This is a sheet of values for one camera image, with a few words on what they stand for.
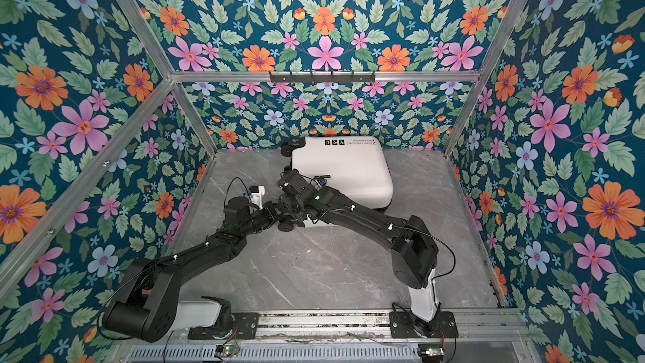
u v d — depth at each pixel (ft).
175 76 3.02
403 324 2.41
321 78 3.03
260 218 2.47
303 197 1.98
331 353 2.51
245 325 2.41
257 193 2.67
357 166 2.89
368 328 2.42
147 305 1.38
